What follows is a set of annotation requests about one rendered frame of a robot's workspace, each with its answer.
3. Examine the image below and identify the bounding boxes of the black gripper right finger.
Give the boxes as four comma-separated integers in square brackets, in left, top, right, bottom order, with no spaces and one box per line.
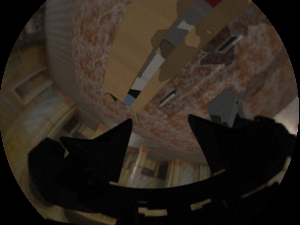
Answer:
[187,113,260,175]

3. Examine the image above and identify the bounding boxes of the small tan block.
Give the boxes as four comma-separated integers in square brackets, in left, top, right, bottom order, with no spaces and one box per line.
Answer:
[155,40,175,60]

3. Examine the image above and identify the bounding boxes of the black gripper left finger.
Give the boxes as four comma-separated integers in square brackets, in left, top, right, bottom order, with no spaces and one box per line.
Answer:
[59,117,133,183]

